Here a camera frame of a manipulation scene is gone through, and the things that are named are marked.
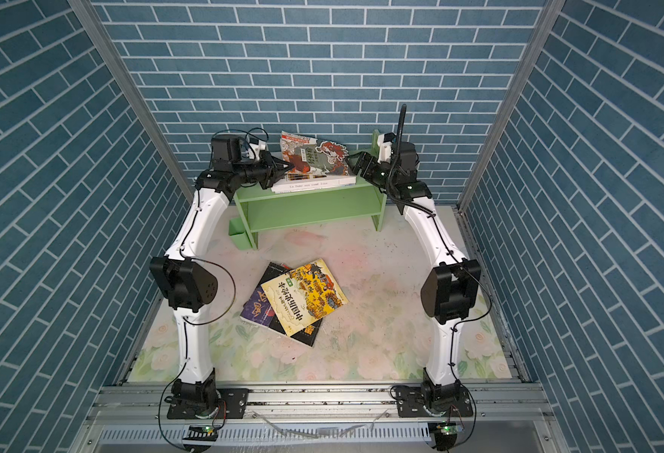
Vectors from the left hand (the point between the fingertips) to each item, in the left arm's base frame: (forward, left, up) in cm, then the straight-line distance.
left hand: (301, 165), depth 81 cm
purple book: (-29, +14, -34) cm, 47 cm away
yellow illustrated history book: (-24, 0, -34) cm, 41 cm away
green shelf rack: (+4, +18, -23) cm, 29 cm away
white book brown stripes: (+1, 0, -7) cm, 7 cm away
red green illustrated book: (+8, -3, -3) cm, 9 cm away
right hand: (+2, -16, 0) cm, 16 cm away
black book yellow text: (-36, -2, -36) cm, 51 cm away
